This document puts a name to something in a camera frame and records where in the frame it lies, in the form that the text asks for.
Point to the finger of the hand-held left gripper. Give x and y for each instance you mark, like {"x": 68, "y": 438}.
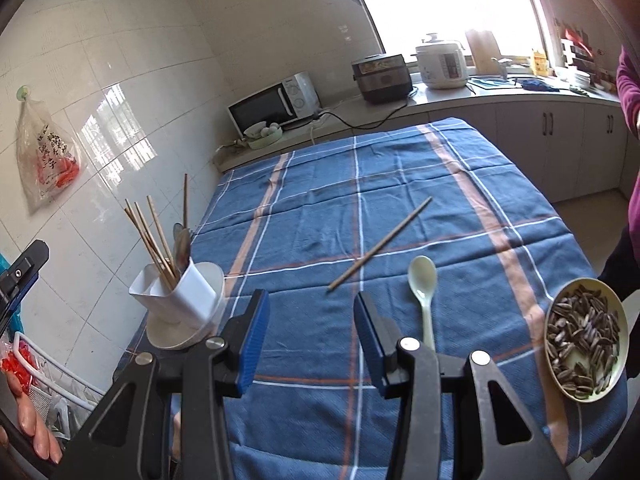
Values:
{"x": 22, "y": 270}

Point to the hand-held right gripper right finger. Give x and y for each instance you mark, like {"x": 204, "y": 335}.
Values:
{"x": 372, "y": 345}

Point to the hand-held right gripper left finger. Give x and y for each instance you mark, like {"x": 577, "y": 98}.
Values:
{"x": 252, "y": 340}

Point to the cream plastic spoon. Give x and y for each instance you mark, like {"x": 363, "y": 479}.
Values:
{"x": 422, "y": 275}

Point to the dark speckled metal spoon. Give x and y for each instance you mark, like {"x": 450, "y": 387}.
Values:
{"x": 184, "y": 255}

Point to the person's left hand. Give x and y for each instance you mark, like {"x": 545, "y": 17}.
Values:
{"x": 37, "y": 430}

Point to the blue plastic bag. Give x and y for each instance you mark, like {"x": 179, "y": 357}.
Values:
{"x": 15, "y": 316}

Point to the white bowl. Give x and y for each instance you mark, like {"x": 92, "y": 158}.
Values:
{"x": 170, "y": 337}

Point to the red plastic bag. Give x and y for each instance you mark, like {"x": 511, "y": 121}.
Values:
{"x": 17, "y": 367}

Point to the clear printed plastic bag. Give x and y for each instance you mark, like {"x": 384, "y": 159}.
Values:
{"x": 45, "y": 160}

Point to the blue plaid tablecloth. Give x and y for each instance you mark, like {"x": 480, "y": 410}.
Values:
{"x": 400, "y": 170}

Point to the green suction hook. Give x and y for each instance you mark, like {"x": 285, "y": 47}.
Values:
{"x": 22, "y": 92}

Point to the pile of sunflower seeds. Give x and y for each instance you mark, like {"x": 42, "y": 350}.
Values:
{"x": 582, "y": 340}

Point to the small patterned bowl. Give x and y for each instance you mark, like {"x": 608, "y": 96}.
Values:
{"x": 255, "y": 129}

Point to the white microwave oven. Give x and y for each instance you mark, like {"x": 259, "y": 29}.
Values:
{"x": 265, "y": 107}

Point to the cream bowl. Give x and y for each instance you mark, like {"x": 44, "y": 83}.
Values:
{"x": 620, "y": 325}

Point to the dark rice cooker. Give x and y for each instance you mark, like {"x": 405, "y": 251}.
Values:
{"x": 382, "y": 82}

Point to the white kitchen counter cabinet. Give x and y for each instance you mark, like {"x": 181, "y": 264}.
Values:
{"x": 525, "y": 130}

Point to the white pressure cooker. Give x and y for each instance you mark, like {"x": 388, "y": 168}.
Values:
{"x": 442, "y": 67}

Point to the blue striped cloth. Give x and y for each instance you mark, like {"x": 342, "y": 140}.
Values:
{"x": 492, "y": 83}

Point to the metal faucet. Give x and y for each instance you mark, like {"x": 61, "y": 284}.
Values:
{"x": 502, "y": 65}

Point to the dark blue cloth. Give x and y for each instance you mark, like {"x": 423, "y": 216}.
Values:
{"x": 540, "y": 85}

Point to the wooden cutting board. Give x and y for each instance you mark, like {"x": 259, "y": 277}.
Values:
{"x": 482, "y": 52}

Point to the yellow box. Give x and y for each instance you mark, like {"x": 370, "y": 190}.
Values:
{"x": 540, "y": 64}

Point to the bright window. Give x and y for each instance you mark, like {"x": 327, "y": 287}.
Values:
{"x": 440, "y": 0}

